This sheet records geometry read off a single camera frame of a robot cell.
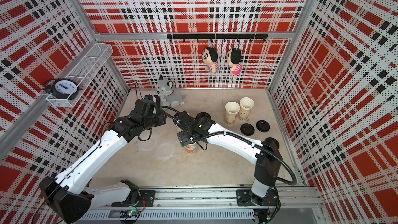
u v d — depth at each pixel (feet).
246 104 3.05
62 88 2.09
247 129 3.21
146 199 2.40
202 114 2.79
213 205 2.41
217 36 2.90
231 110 2.93
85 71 2.65
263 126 3.24
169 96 3.34
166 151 3.06
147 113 1.86
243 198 2.41
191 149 2.53
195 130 1.74
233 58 3.06
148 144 3.08
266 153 1.35
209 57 2.98
